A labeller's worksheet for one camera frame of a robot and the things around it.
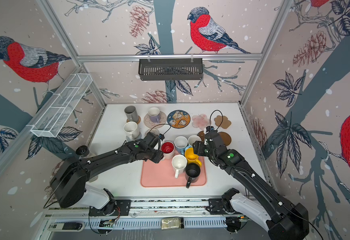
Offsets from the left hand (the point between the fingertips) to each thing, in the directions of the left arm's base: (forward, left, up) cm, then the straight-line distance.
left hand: (163, 152), depth 85 cm
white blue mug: (+8, -18, +2) cm, 20 cm away
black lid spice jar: (0, +46, +3) cm, 46 cm away
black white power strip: (-34, +39, -2) cm, 52 cm away
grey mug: (+28, +24, +3) cm, 37 cm away
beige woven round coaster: (+20, +8, -8) cm, 23 cm away
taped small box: (-33, -7, -3) cm, 34 cm away
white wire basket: (+4, +53, +23) cm, 58 cm away
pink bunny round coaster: (+26, +12, -8) cm, 30 cm away
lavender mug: (+34, +10, -4) cm, 36 cm away
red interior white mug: (+5, -2, -4) cm, 6 cm away
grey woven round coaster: (+12, +24, -4) cm, 27 cm away
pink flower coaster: (+30, -26, -9) cm, 40 cm away
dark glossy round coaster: (+17, -25, -7) cm, 31 cm away
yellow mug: (0, -16, -6) cm, 18 cm away
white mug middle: (-4, -9, -5) cm, 11 cm away
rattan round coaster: (+29, +21, -8) cm, 37 cm away
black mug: (-9, -17, -5) cm, 20 cm away
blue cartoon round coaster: (+31, -9, -8) cm, 33 cm away
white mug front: (+21, +24, -7) cm, 33 cm away
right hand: (+1, -19, +9) cm, 21 cm away
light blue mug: (+8, -10, -3) cm, 13 cm away
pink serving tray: (-13, -22, -8) cm, 27 cm away
